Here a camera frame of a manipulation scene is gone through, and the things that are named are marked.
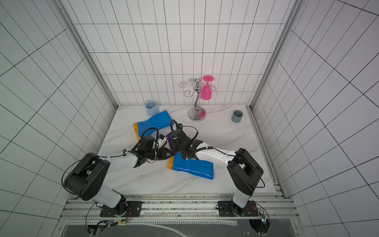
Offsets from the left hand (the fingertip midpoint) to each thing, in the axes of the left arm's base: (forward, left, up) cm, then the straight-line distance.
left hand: (172, 156), depth 87 cm
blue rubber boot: (+20, +22, 0) cm, 30 cm away
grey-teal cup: (+32, -46, +1) cm, 56 cm away
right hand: (+9, -2, +6) cm, 11 cm away
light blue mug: (+39, +19, +2) cm, 43 cm away
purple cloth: (+9, +1, +8) cm, 12 cm away
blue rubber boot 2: (-6, -19, -3) cm, 20 cm away
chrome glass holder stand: (+38, -16, -3) cm, 41 cm away
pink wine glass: (+44, -22, +13) cm, 51 cm away
